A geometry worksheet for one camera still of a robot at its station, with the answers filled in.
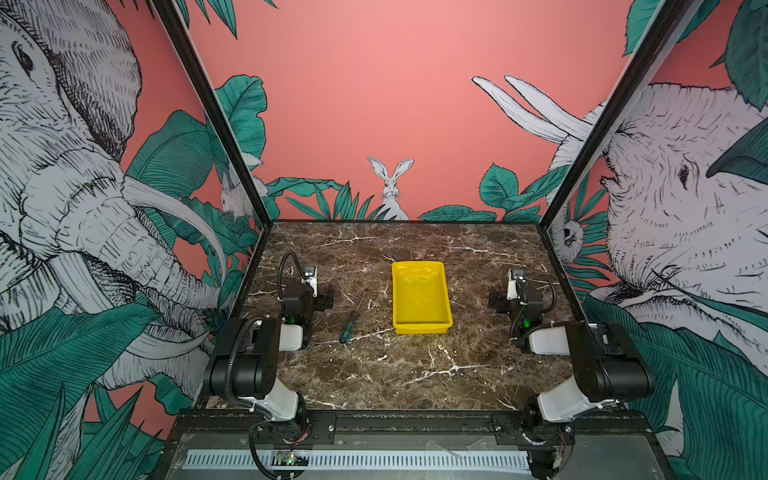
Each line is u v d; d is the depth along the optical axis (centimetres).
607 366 46
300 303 72
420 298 96
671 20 70
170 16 70
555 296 100
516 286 80
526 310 72
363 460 70
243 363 44
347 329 89
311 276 82
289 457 70
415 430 75
